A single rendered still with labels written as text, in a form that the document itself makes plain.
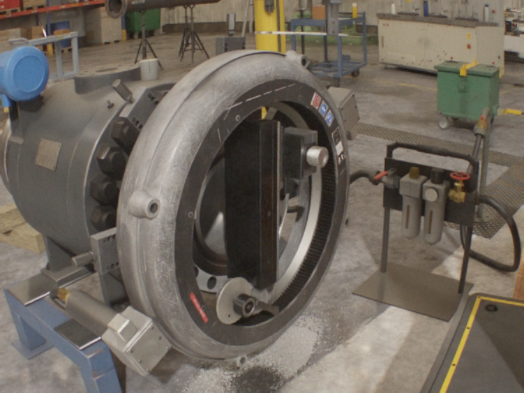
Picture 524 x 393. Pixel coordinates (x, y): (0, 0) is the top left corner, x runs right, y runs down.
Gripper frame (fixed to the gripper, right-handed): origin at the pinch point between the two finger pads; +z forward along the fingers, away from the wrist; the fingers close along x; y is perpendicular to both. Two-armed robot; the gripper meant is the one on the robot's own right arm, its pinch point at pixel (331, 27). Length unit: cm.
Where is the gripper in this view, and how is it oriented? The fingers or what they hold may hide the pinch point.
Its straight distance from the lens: 132.6
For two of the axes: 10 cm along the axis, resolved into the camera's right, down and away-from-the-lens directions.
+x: 1.1, 2.8, -9.5
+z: -0.1, 9.6, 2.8
